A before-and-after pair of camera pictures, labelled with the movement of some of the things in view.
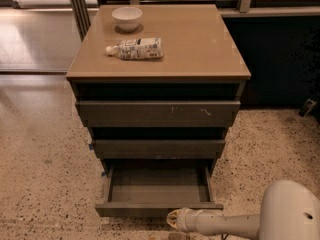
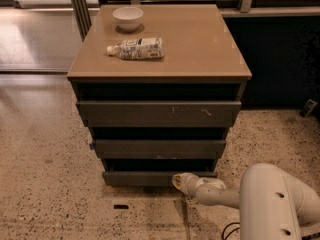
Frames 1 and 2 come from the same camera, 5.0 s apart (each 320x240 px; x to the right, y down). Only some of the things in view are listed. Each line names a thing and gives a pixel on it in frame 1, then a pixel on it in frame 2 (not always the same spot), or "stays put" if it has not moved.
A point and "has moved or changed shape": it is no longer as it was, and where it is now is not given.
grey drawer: x=159 y=148 stays put
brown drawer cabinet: x=158 y=85 stays put
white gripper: x=192 y=218 → x=192 y=184
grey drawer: x=154 y=188 has moved or changed shape
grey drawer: x=161 y=113 stays put
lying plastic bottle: x=136 y=48 stays put
